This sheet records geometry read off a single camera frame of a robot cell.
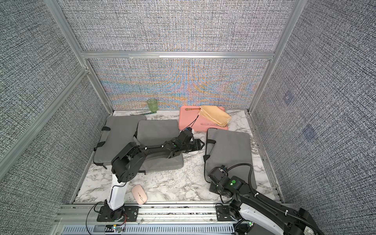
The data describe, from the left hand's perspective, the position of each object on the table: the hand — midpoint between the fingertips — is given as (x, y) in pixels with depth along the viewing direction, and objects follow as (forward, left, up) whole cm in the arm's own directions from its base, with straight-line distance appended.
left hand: (205, 144), depth 90 cm
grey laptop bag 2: (+18, +59, -6) cm, 62 cm away
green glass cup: (+40, +37, -3) cm, 54 cm away
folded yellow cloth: (+33, -12, -8) cm, 36 cm away
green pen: (+35, +51, -8) cm, 63 cm away
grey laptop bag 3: (0, -16, -6) cm, 17 cm away
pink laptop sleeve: (+33, +8, -12) cm, 36 cm away
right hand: (-22, -2, -7) cm, 23 cm away
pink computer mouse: (-25, +38, -6) cm, 46 cm away
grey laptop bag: (+16, +32, -7) cm, 36 cm away
